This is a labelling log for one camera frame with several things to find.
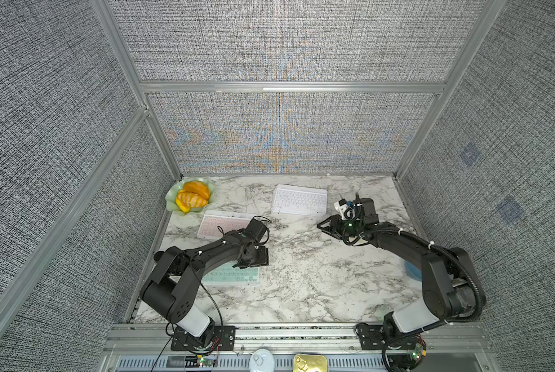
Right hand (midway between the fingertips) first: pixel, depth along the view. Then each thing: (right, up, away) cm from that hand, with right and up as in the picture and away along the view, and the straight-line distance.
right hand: (319, 222), depth 87 cm
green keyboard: (-33, -20, 0) cm, 39 cm away
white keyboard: (-5, +8, +20) cm, 22 cm away
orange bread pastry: (-53, +10, +15) cm, 56 cm away
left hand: (-20, -15, +2) cm, 25 cm away
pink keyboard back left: (-38, -1, +15) cm, 40 cm away
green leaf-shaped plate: (-64, +12, +20) cm, 68 cm away
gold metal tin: (-6, -38, -21) cm, 44 cm away
